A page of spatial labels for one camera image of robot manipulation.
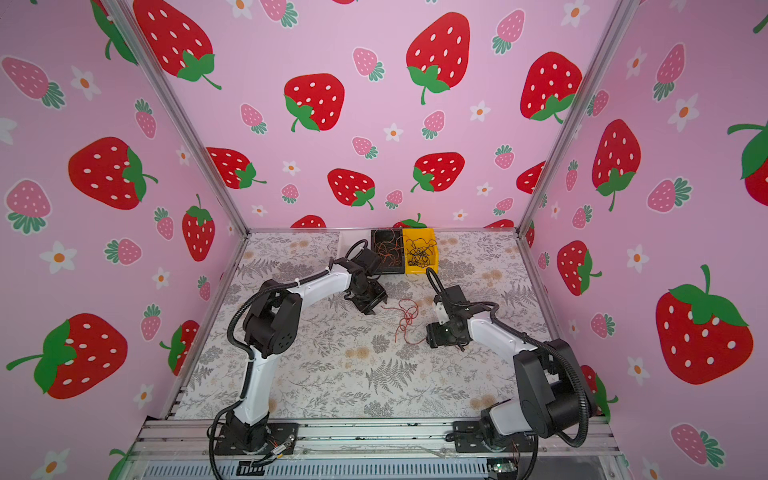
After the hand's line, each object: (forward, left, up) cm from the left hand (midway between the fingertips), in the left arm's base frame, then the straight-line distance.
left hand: (389, 304), depth 97 cm
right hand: (-11, -14, 0) cm, 18 cm away
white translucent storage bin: (+28, +16, +3) cm, 33 cm away
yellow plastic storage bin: (+21, -11, +4) cm, 24 cm away
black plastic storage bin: (+14, +2, 0) cm, 15 cm away
